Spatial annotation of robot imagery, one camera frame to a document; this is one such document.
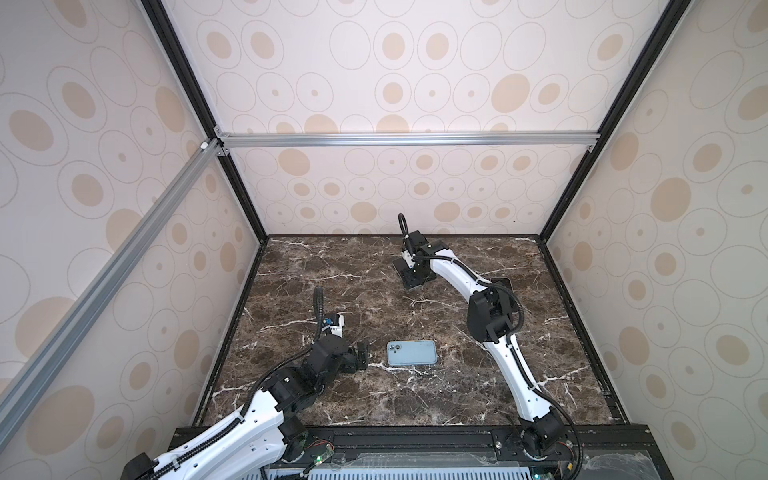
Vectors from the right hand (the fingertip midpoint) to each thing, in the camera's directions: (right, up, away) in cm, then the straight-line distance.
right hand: (414, 279), depth 108 cm
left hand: (-16, -15, -29) cm, 36 cm away
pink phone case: (+32, -1, -2) cm, 32 cm away
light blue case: (-2, -21, -18) cm, 28 cm away
